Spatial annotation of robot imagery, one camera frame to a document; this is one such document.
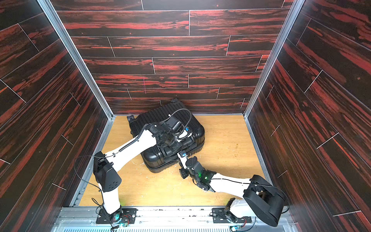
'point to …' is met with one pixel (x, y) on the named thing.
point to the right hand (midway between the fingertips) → (183, 161)
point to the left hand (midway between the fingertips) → (181, 145)
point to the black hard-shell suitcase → (156, 160)
